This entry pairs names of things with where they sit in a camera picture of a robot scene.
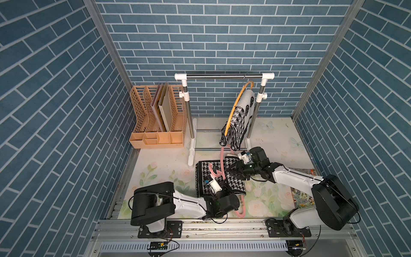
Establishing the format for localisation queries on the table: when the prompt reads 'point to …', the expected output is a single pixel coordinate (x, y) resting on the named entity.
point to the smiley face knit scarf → (243, 112)
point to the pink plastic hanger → (219, 173)
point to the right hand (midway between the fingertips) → (229, 172)
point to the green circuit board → (158, 246)
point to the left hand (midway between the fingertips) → (234, 184)
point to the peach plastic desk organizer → (146, 131)
